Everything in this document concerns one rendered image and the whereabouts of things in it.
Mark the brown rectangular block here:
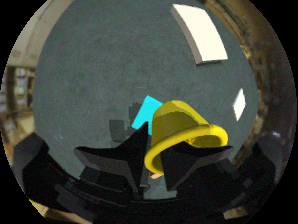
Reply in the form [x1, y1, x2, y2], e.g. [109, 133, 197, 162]
[149, 171, 162, 179]

